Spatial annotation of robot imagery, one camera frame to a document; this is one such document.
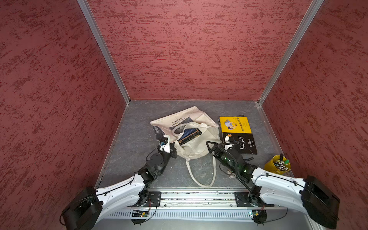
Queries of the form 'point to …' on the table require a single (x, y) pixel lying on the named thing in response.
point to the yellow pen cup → (278, 164)
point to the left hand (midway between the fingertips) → (174, 140)
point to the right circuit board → (259, 216)
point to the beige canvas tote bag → (173, 124)
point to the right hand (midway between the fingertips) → (207, 148)
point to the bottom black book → (190, 137)
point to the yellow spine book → (235, 124)
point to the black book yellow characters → (245, 140)
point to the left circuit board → (139, 213)
